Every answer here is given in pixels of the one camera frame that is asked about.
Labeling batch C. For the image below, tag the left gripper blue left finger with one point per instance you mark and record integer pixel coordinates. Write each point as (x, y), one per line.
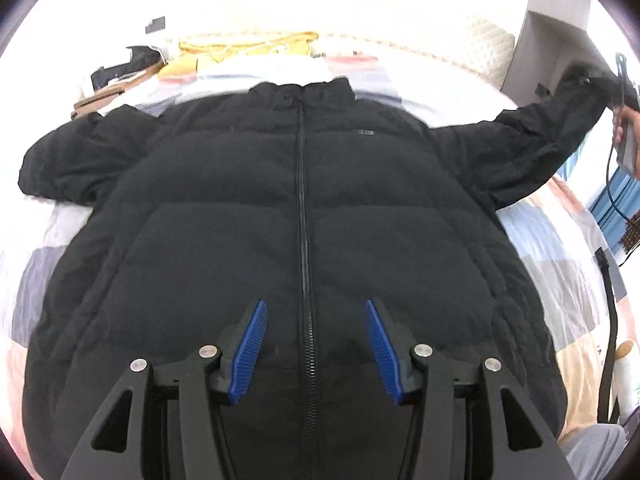
(238, 350)

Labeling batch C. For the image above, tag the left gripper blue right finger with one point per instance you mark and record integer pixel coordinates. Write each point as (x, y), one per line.
(392, 344)

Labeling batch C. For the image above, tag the black puffer jacket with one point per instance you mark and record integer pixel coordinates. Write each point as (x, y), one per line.
(312, 201)

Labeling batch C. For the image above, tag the person's right hand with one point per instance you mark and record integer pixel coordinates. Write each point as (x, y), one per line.
(626, 139)

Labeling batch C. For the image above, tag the blue curtain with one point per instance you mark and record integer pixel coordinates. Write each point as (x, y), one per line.
(616, 211)

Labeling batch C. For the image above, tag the plaid patchwork bed quilt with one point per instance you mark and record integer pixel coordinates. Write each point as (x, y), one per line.
(469, 421)

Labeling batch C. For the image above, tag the person's grey jeans legs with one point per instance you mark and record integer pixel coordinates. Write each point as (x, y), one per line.
(592, 452)

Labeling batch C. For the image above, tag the white printed bag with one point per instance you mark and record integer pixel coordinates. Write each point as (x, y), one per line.
(626, 377)

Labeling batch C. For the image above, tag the yellow pillow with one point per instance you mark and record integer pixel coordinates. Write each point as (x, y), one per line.
(215, 49)

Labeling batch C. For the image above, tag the black bag on nightstand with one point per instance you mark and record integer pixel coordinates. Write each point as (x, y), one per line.
(141, 58)

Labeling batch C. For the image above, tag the wall socket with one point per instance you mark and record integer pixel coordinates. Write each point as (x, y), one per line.
(156, 25)

